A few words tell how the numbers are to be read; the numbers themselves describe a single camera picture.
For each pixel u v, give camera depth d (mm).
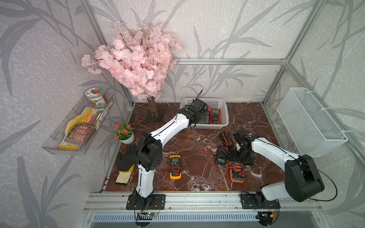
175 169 806
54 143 568
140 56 593
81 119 669
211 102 1118
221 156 866
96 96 693
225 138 945
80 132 607
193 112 654
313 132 601
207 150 933
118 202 750
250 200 737
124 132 866
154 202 727
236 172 801
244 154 722
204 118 811
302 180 428
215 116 1046
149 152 494
